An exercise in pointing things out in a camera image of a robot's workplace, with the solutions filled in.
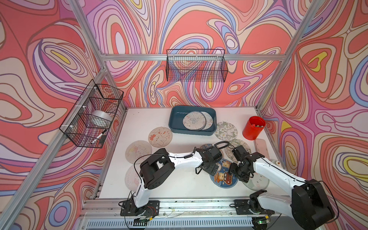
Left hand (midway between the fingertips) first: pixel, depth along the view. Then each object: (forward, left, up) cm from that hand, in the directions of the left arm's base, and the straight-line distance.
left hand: (210, 168), depth 87 cm
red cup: (+21, -28, +13) cm, 38 cm away
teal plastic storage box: (+45, +22, +2) cm, 50 cm away
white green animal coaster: (+18, -19, 0) cm, 26 cm away
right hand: (-7, -13, 0) cm, 15 cm away
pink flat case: (+15, -36, +1) cm, 39 cm away
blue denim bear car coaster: (-6, -7, -1) cm, 9 cm away
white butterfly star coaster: (+38, -3, +1) cm, 38 cm away
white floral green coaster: (+28, -14, +1) cm, 31 cm away
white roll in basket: (+12, +58, +33) cm, 68 cm away
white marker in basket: (+7, +60, +25) cm, 65 cm away
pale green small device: (0, -37, +8) cm, 38 cm away
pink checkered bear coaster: (+23, +34, 0) cm, 41 cm away
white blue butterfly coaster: (+37, +8, +2) cm, 38 cm away
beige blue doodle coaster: (+16, +1, -1) cm, 16 cm away
